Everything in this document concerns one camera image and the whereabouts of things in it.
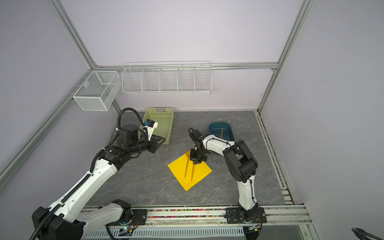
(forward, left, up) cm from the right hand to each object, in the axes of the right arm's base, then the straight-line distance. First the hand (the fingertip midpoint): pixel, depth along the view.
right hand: (193, 163), depth 92 cm
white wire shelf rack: (+53, +2, +26) cm, 60 cm away
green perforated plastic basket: (+38, +23, +2) cm, 44 cm away
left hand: (+1, +14, +24) cm, 28 cm away
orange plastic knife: (+23, -20, 0) cm, 31 cm away
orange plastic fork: (-4, 0, 0) cm, 4 cm away
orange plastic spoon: (+5, +3, +1) cm, 7 cm away
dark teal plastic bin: (+26, -15, +1) cm, 31 cm away
